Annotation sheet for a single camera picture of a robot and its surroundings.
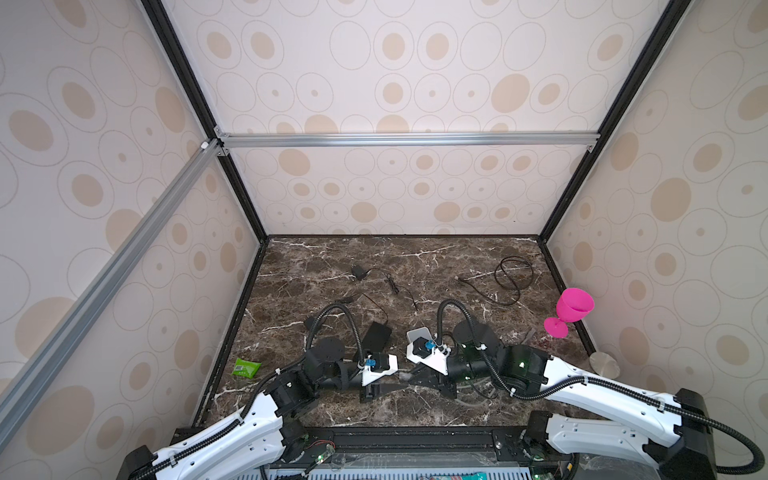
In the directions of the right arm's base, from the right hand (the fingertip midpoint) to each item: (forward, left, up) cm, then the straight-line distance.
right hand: (412, 376), depth 68 cm
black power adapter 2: (+23, +30, -18) cm, 42 cm away
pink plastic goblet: (+19, -45, -2) cm, 49 cm away
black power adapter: (+43, +16, -16) cm, 49 cm away
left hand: (-1, +1, +2) cm, 3 cm away
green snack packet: (+8, +47, -15) cm, 49 cm away
